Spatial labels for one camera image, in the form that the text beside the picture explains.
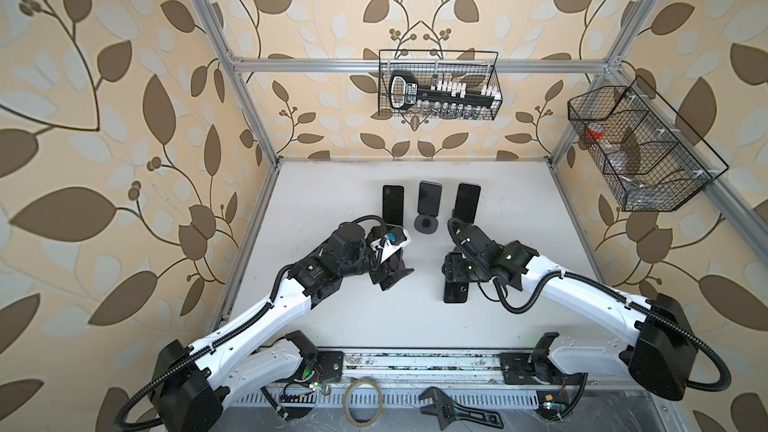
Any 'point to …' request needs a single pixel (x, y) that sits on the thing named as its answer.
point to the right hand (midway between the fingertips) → (453, 272)
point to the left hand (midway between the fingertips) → (405, 249)
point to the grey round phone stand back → (426, 223)
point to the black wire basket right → (646, 154)
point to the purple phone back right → (466, 202)
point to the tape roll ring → (345, 403)
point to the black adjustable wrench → (447, 411)
